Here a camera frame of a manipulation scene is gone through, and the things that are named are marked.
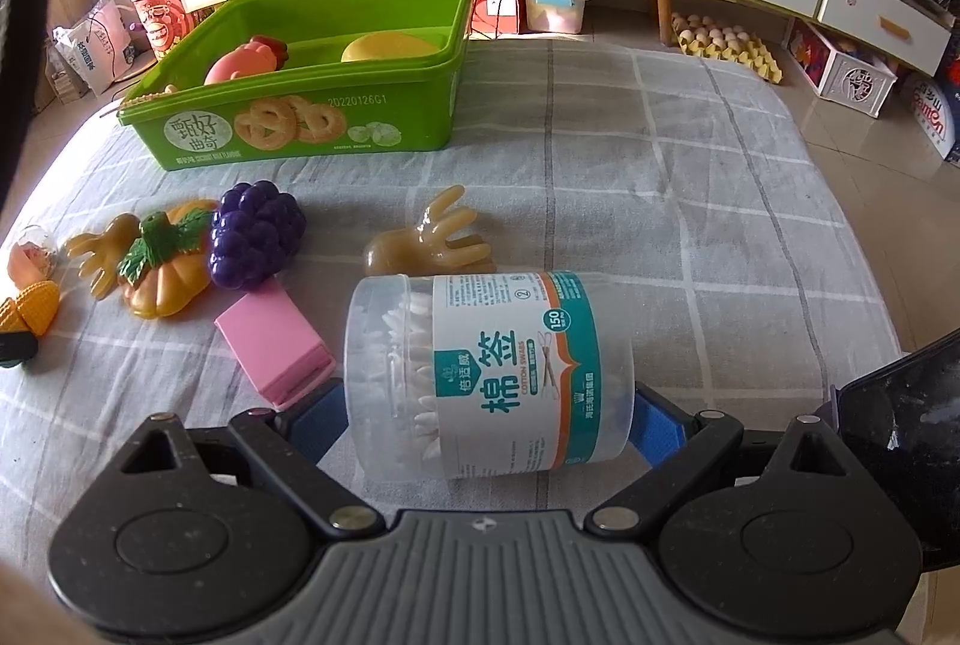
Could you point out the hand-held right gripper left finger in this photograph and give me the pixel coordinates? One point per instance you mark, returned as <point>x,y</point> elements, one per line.
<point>315,424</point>

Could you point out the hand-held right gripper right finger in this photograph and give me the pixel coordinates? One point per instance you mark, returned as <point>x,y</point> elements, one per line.
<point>664,424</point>

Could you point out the small pink box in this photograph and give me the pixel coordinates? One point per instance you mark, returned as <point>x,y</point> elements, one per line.
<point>270,337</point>

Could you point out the clear cotton swab jar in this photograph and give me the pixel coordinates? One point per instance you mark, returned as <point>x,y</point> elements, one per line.
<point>487,375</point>

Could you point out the purple toy grapes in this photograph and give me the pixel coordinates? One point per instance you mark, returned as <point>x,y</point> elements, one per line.
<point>255,232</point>

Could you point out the orange toy pumpkin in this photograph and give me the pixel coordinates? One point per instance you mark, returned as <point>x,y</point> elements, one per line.
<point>161,285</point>

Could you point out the tan rubber hand toy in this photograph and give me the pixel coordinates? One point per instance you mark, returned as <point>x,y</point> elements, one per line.
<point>427,240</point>
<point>105,247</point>

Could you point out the toy corn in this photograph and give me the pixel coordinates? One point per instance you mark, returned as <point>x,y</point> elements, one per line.
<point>30,311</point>

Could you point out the green plastic box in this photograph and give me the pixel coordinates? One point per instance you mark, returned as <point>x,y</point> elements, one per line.
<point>375,90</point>

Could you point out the beige starfish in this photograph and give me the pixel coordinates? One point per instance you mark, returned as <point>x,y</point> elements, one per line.
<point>154,94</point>

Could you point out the pink toy peach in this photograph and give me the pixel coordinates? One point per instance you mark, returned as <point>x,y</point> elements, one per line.
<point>236,64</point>

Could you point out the yellow plastic toy bowl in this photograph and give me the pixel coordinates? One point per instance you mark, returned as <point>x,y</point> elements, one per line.
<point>390,49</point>

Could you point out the grey checked bed sheet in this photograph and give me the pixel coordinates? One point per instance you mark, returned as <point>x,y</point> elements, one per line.
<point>637,202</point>

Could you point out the yellow egg tray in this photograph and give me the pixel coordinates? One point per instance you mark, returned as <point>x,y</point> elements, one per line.
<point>724,45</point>

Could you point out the white printed crate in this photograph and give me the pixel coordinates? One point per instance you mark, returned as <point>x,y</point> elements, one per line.
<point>844,71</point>

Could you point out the white and blue carton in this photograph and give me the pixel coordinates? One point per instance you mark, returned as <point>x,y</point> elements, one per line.
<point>934,120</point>

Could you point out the red printed bag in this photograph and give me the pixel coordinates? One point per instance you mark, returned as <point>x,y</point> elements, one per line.
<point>161,22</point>

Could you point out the clear storage box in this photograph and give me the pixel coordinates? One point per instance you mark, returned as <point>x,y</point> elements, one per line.
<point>555,7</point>

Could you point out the white plastic bag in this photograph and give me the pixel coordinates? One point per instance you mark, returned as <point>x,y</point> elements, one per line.
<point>94,45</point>

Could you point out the red box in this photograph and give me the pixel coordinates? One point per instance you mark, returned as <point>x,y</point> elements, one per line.
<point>499,15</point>

